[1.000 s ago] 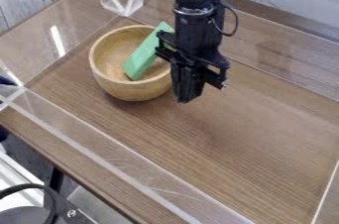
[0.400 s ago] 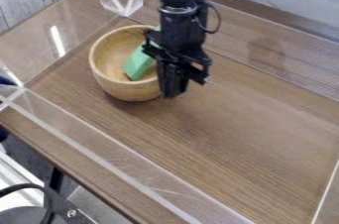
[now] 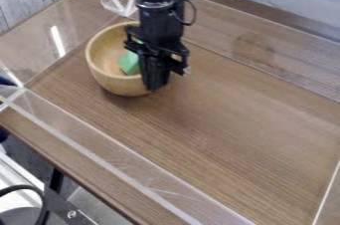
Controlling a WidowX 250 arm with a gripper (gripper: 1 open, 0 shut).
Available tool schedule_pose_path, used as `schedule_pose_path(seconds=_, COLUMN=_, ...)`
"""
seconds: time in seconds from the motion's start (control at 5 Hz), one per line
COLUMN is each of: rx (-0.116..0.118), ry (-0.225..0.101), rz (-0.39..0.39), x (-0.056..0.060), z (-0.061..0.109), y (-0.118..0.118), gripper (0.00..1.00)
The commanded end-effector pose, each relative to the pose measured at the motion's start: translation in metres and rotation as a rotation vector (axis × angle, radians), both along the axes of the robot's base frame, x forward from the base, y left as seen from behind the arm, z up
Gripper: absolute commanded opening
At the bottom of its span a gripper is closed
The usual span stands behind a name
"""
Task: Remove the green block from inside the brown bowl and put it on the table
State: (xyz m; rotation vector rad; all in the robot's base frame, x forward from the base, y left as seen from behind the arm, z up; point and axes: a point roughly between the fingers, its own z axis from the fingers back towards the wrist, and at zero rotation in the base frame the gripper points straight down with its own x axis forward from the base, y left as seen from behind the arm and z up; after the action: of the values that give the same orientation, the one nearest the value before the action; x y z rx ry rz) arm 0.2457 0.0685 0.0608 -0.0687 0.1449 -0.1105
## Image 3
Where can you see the clear acrylic tray walls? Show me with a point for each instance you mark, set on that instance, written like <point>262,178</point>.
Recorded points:
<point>234,146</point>

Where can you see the black table leg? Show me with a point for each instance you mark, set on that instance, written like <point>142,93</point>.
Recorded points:
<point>56,180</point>

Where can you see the grey metal base plate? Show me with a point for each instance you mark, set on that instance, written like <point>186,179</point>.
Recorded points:
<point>63,211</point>

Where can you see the brown wooden bowl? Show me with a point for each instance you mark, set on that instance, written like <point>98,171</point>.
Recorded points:
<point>104,51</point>

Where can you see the clear acrylic corner bracket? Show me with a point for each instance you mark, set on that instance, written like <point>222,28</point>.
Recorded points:
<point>123,7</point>

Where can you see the blue object at edge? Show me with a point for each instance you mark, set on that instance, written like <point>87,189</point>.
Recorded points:
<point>6,82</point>

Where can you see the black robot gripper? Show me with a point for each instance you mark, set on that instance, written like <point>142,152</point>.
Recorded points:
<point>160,59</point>

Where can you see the green rectangular block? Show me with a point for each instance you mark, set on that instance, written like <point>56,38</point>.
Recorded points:
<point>130,64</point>

